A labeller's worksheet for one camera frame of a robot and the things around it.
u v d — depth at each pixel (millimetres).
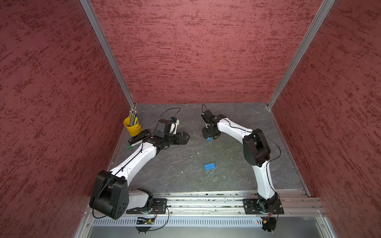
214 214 726
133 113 928
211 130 849
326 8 716
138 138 939
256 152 559
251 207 735
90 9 712
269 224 706
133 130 972
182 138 743
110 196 404
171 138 718
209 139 877
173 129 711
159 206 732
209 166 873
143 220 719
